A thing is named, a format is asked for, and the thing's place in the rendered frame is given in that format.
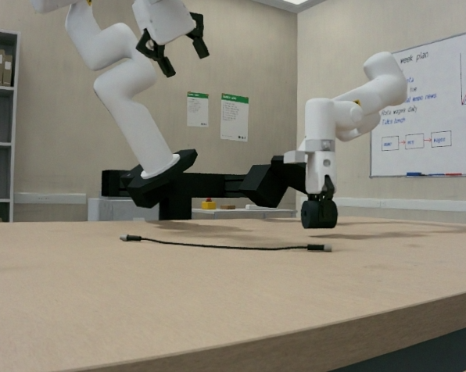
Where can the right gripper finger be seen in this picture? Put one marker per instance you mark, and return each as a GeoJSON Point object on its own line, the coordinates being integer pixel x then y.
{"type": "Point", "coordinates": [157, 54]}
{"type": "Point", "coordinates": [197, 36]}

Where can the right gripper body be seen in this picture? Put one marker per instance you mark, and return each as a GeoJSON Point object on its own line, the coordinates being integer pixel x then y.
{"type": "Point", "coordinates": [165, 21]}

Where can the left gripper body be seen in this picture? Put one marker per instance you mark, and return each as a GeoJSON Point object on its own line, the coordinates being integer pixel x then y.
{"type": "Point", "coordinates": [316, 169]}

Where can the dark grey hollow cylinder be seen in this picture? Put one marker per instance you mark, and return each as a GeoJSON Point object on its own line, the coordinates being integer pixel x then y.
{"type": "Point", "coordinates": [309, 216]}

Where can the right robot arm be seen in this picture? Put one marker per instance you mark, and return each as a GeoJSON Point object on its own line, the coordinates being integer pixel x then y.
{"type": "Point", "coordinates": [117, 86]}

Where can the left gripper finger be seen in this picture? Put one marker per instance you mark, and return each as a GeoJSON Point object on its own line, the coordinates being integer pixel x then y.
{"type": "Point", "coordinates": [325, 208]}
{"type": "Point", "coordinates": [311, 197]}

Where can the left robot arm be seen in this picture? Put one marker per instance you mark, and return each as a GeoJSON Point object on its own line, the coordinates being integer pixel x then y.
{"type": "Point", "coordinates": [354, 113]}

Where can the black cable plug with metal tip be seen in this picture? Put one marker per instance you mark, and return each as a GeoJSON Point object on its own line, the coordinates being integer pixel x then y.
{"type": "Point", "coordinates": [127, 237]}

